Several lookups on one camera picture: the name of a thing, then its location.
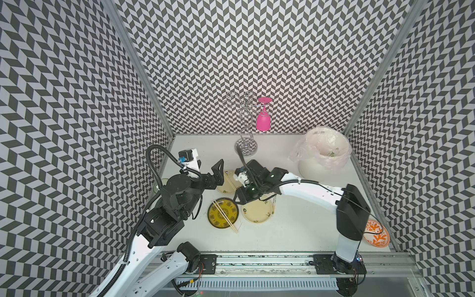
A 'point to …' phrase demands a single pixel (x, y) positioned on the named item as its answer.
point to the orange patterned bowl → (376, 234)
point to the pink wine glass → (263, 119)
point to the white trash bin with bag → (322, 153)
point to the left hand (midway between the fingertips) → (212, 163)
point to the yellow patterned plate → (230, 209)
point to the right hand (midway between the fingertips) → (239, 202)
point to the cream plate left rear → (230, 184)
